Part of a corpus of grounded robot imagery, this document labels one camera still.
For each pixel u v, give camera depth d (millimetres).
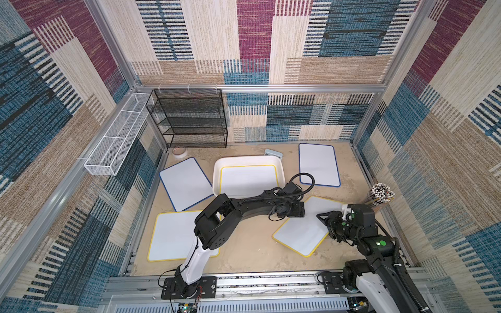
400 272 488
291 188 733
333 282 734
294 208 819
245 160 1114
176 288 639
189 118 1091
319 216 771
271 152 1116
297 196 687
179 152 1164
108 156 934
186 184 1030
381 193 776
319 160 1110
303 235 746
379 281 551
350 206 738
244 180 1030
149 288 747
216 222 536
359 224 605
